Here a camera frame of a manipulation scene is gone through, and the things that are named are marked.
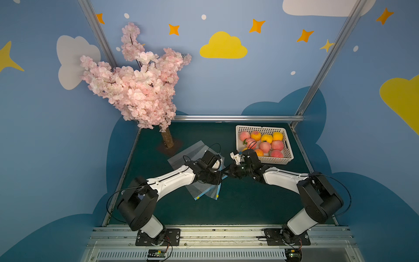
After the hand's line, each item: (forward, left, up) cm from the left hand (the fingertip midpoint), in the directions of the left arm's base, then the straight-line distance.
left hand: (223, 178), depth 84 cm
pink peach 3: (+19, -34, -3) cm, 39 cm away
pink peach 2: (+27, -36, -5) cm, 45 cm away
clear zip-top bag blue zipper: (-3, +13, -8) cm, 16 cm away
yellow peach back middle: (+32, -31, -4) cm, 45 cm away
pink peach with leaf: (+25, -28, -4) cm, 37 cm away
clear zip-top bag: (+21, +18, -9) cm, 29 cm away
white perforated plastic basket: (+19, -41, -4) cm, 45 cm away
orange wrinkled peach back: (+33, -23, -3) cm, 41 cm away
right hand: (+4, 0, +1) cm, 4 cm away
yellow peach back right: (+34, -38, -4) cm, 51 cm away
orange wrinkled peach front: (+20, -23, -4) cm, 31 cm away
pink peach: (+33, -15, -4) cm, 37 cm away
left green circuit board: (-32, +30, -10) cm, 45 cm away
